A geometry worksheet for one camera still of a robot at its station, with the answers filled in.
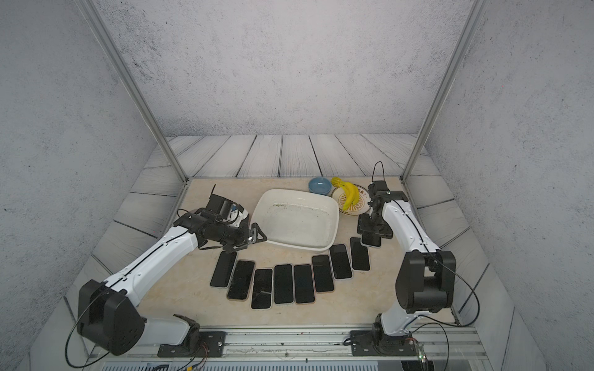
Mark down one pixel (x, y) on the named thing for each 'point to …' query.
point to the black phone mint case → (371, 239)
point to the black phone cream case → (284, 284)
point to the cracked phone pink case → (262, 289)
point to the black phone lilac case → (240, 283)
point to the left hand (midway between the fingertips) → (260, 242)
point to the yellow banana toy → (352, 192)
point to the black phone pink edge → (359, 254)
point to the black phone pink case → (322, 273)
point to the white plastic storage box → (302, 219)
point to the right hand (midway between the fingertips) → (371, 231)
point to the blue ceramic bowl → (319, 185)
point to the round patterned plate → (361, 206)
